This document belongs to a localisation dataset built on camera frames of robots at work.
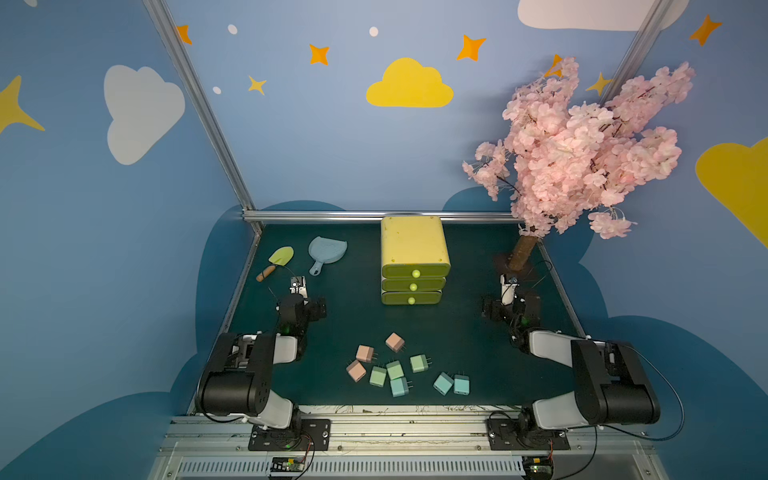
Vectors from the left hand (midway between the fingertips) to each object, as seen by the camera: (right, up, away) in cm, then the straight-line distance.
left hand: (305, 292), depth 94 cm
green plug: (+24, -22, -12) cm, 34 cm away
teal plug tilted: (+42, -24, -14) cm, 50 cm away
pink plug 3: (+18, -21, -11) cm, 30 cm away
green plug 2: (+29, -21, -11) cm, 37 cm away
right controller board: (+64, -41, -21) cm, 79 cm away
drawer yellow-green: (+35, +8, -10) cm, 37 cm away
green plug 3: (+36, -19, -10) cm, 42 cm away
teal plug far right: (+47, -24, -13) cm, 54 cm away
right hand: (+64, 0, +1) cm, 64 cm away
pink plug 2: (+20, -17, -9) cm, 27 cm away
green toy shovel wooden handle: (-14, +11, +17) cm, 25 cm away
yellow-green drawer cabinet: (+34, +12, -10) cm, 38 cm away
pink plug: (+29, -14, -6) cm, 33 cm away
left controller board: (+2, -39, -23) cm, 45 cm away
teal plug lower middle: (+30, -24, -14) cm, 41 cm away
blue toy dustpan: (+2, +14, +20) cm, 25 cm away
